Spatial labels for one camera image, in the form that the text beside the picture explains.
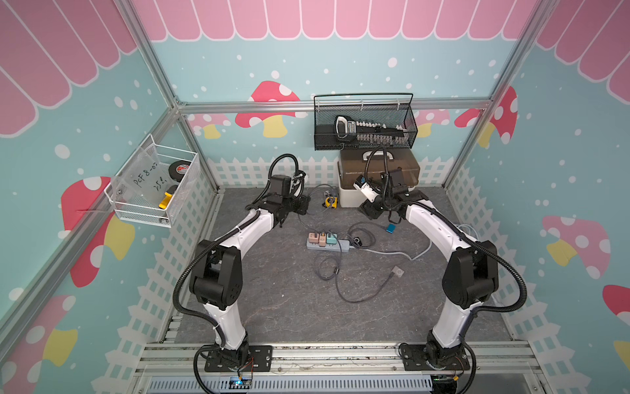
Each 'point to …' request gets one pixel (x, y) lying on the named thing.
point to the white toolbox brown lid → (355, 162)
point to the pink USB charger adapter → (322, 240)
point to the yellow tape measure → (331, 202)
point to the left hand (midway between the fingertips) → (308, 201)
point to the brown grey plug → (313, 237)
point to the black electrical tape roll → (178, 168)
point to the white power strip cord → (410, 258)
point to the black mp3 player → (357, 240)
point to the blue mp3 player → (390, 228)
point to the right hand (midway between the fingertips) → (367, 201)
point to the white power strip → (315, 246)
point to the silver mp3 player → (398, 271)
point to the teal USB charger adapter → (331, 240)
